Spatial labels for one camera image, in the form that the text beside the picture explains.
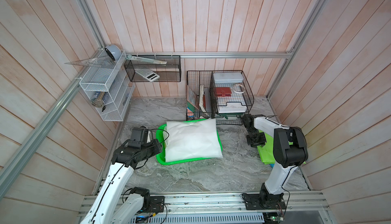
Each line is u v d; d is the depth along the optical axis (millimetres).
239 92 954
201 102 1008
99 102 767
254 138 798
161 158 798
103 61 858
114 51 834
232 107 902
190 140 830
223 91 928
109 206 400
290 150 507
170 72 1077
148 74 977
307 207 731
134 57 911
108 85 694
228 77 1033
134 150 504
